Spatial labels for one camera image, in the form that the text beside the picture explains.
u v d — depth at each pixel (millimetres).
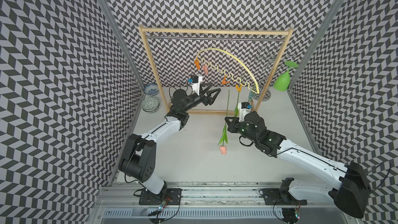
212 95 680
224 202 722
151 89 1166
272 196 737
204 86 669
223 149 734
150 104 1054
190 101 666
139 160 444
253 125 549
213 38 651
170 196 715
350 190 378
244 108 658
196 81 663
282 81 882
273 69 703
